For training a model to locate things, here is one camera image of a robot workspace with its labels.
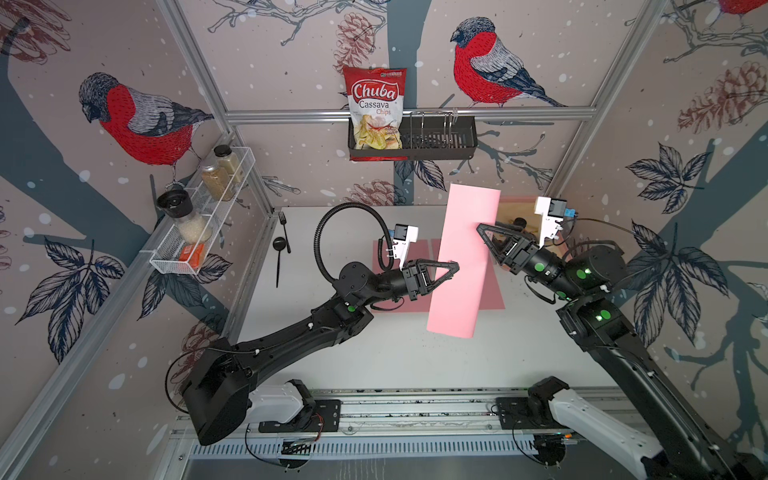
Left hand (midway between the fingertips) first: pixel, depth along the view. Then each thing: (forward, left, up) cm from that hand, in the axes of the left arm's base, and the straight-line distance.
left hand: (460, 272), depth 54 cm
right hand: (+7, -4, +5) cm, 9 cm away
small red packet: (+9, +58, -8) cm, 59 cm away
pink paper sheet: (-3, 0, -6) cm, 6 cm away
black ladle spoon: (+38, +56, -41) cm, 79 cm away
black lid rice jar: (+15, +60, -5) cm, 62 cm away
